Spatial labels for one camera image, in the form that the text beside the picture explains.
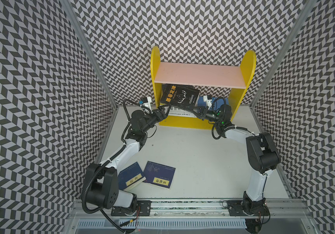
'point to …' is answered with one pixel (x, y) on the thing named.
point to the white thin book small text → (182, 113)
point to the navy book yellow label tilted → (131, 177)
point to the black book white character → (178, 87)
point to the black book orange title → (182, 96)
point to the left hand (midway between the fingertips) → (168, 107)
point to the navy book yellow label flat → (159, 175)
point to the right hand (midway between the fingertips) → (190, 110)
